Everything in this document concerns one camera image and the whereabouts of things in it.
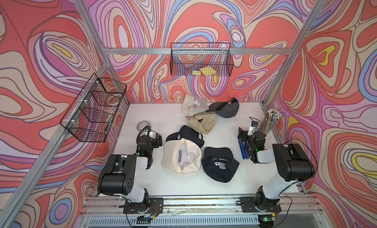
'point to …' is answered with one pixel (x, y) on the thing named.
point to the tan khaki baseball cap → (202, 123)
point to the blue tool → (244, 148)
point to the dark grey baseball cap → (225, 109)
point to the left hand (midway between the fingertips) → (153, 134)
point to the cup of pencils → (272, 116)
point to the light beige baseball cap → (192, 105)
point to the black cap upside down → (219, 163)
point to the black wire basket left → (88, 118)
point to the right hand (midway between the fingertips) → (246, 131)
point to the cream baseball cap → (181, 155)
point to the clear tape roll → (142, 124)
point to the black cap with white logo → (188, 133)
